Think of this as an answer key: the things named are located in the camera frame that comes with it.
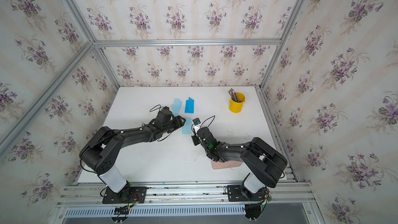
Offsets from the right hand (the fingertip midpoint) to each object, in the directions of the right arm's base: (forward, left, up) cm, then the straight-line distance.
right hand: (196, 128), depth 88 cm
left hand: (+5, +7, -1) cm, 8 cm away
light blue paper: (+21, +15, -7) cm, 27 cm away
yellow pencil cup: (+19, -27, -4) cm, 33 cm away
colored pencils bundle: (+21, -23, +7) cm, 31 cm away
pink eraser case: (-18, -17, -7) cm, 26 cm away
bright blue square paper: (+21, +5, -5) cm, 22 cm away
